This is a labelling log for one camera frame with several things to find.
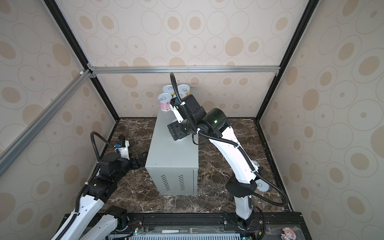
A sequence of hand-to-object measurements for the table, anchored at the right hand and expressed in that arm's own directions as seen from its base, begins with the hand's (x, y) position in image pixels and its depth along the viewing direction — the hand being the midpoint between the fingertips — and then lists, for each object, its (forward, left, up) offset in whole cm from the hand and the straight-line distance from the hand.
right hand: (177, 127), depth 64 cm
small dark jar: (+17, +40, -28) cm, 52 cm away
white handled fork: (-33, -5, -38) cm, 50 cm away
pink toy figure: (-35, -50, -36) cm, 71 cm away
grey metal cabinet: (-16, +1, -4) cm, 16 cm away
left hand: (-2, +19, -16) cm, 24 cm away
